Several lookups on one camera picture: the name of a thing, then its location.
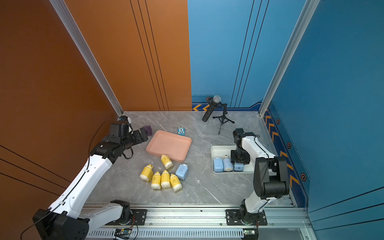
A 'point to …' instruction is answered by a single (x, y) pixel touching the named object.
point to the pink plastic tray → (174, 146)
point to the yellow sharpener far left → (147, 173)
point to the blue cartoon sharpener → (181, 131)
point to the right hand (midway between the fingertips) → (237, 162)
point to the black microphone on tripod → (213, 103)
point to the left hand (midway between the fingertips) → (140, 131)
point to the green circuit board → (124, 233)
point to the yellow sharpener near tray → (166, 161)
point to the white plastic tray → (221, 151)
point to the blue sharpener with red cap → (227, 165)
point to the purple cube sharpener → (149, 130)
